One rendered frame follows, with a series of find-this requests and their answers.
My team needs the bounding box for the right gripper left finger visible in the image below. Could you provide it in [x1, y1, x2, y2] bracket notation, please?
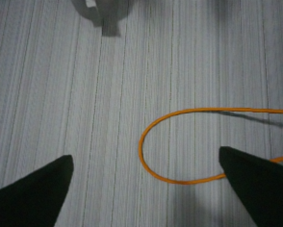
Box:
[0, 155, 74, 227]

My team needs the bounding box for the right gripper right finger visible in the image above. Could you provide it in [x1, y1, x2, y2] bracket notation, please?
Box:
[219, 146, 283, 227]

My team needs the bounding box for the orange cable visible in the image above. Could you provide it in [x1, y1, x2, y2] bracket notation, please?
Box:
[138, 108, 283, 185]

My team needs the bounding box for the white mug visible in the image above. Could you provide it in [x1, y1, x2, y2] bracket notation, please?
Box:
[71, 0, 115, 28]

